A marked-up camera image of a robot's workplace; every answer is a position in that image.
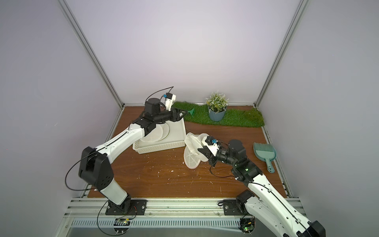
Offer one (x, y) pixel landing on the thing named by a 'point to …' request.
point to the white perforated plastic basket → (175, 138)
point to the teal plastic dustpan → (265, 152)
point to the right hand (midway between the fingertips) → (200, 145)
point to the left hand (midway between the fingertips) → (186, 111)
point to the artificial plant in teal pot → (217, 103)
